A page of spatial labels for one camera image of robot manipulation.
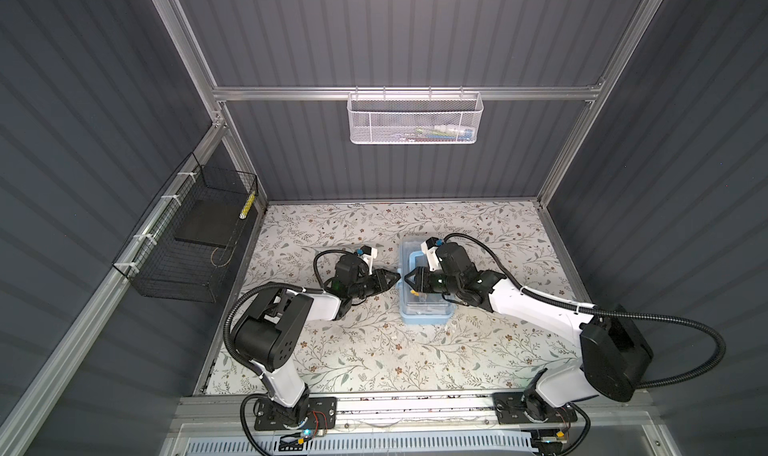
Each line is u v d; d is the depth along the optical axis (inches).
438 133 36.2
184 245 28.5
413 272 30.7
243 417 26.8
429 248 30.2
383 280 33.1
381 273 32.9
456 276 25.3
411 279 31.1
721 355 16.3
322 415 28.4
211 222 29.6
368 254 34.1
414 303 34.1
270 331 19.0
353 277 30.0
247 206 32.2
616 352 17.2
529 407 26.4
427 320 34.9
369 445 30.3
